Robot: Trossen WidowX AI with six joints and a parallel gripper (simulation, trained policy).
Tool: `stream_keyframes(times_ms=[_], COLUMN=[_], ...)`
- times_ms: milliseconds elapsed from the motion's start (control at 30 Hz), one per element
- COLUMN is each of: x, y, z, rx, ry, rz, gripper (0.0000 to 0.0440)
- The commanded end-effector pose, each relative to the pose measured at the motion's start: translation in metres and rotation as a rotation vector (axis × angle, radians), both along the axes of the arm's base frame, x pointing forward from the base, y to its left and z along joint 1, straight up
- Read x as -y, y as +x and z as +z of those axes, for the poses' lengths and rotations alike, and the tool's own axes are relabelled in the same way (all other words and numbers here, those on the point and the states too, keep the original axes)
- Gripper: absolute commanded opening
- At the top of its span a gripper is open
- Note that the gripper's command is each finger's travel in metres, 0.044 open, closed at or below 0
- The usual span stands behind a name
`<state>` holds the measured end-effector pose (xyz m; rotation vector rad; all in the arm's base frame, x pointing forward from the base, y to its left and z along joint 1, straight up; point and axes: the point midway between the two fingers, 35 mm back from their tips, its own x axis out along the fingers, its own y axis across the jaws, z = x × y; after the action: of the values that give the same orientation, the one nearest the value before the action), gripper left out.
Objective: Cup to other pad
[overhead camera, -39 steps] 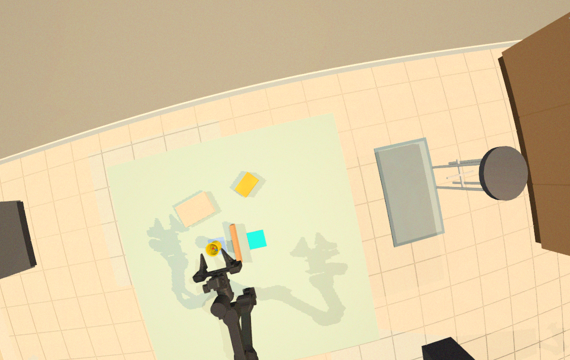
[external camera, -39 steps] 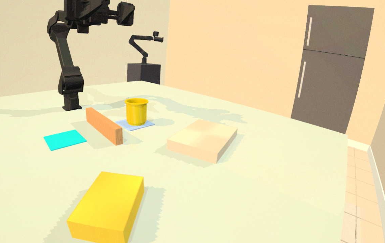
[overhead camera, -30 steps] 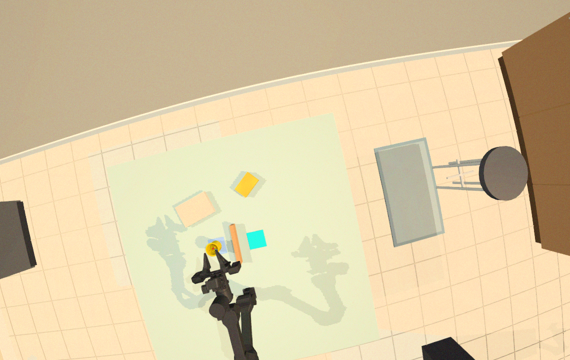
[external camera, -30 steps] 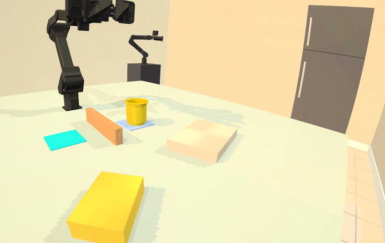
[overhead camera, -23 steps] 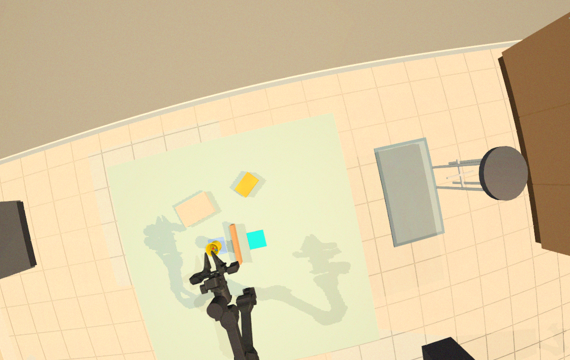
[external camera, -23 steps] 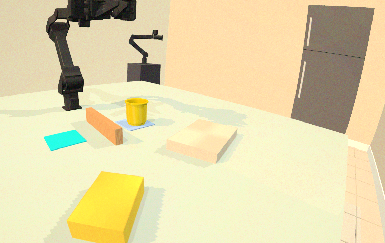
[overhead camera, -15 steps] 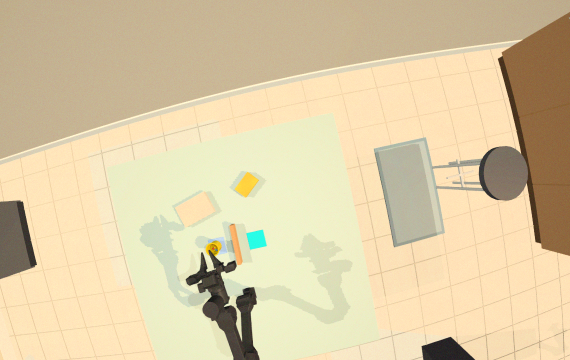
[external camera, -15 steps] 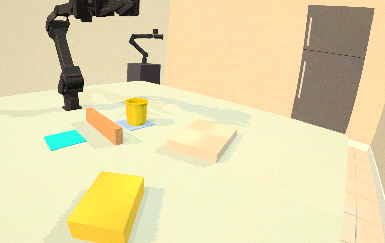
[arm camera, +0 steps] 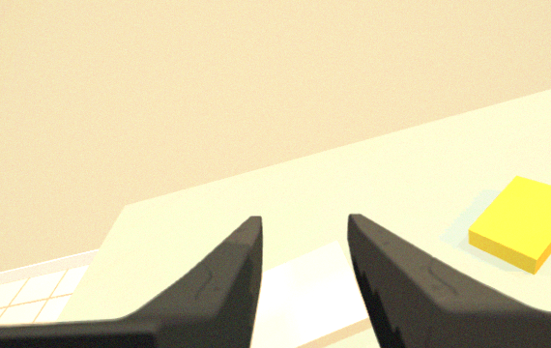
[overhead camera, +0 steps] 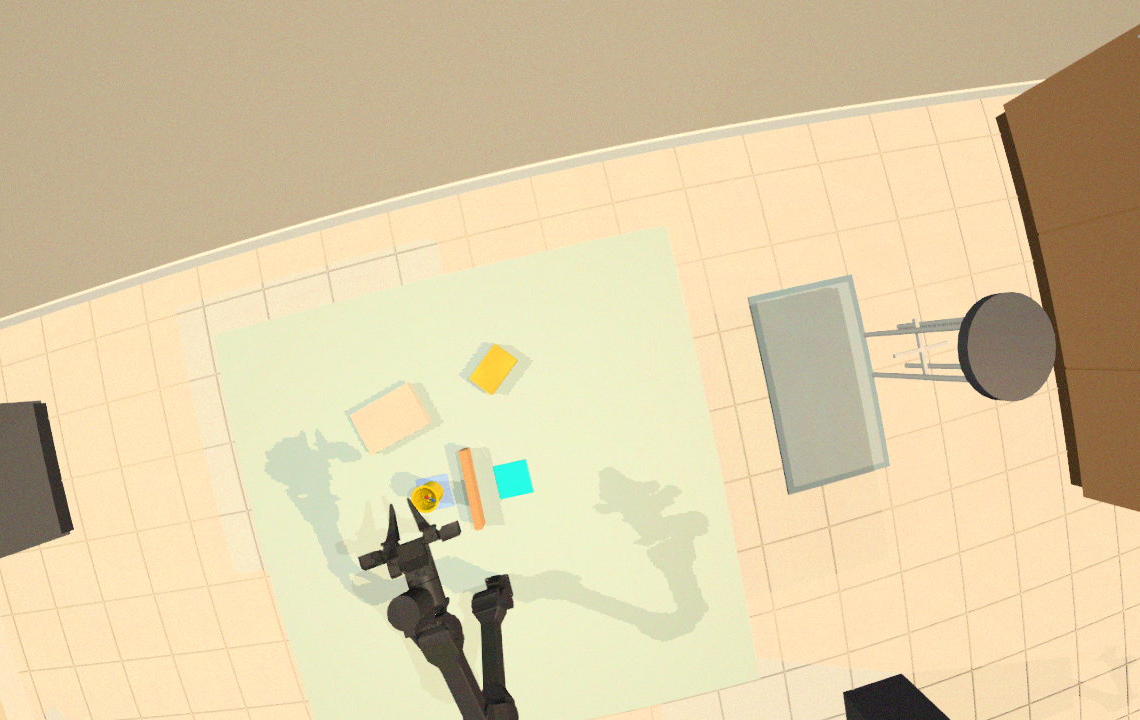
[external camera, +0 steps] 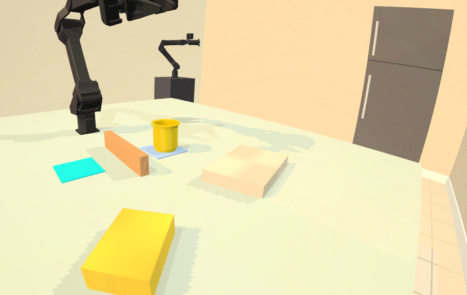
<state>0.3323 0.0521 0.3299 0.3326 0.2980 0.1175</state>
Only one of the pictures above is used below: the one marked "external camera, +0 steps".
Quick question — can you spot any yellow cup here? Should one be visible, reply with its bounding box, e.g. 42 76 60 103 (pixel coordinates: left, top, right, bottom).
151 119 180 153

